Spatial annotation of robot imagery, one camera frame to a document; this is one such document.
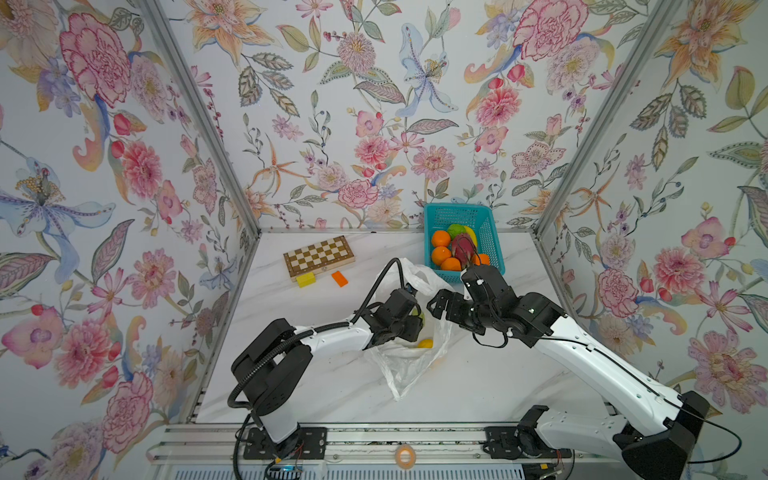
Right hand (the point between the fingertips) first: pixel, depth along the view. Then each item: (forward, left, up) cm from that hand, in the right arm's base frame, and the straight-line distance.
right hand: (437, 309), depth 74 cm
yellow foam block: (+22, +42, -19) cm, 51 cm away
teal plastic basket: (+51, -22, -15) cm, 58 cm away
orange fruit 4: (+31, -20, -16) cm, 40 cm away
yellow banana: (+45, -19, -19) cm, 52 cm away
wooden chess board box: (+32, +39, -18) cm, 54 cm away
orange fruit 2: (+34, -5, -18) cm, 39 cm away
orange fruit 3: (+27, -8, -15) cm, 32 cm away
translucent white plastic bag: (-10, +8, -10) cm, 16 cm away
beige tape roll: (-28, +5, -22) cm, 36 cm away
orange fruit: (+42, -6, -18) cm, 46 cm away
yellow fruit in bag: (-1, +1, -17) cm, 17 cm away
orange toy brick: (+24, +31, -21) cm, 44 cm away
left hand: (+3, +3, -15) cm, 15 cm away
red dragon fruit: (+34, -13, -15) cm, 39 cm away
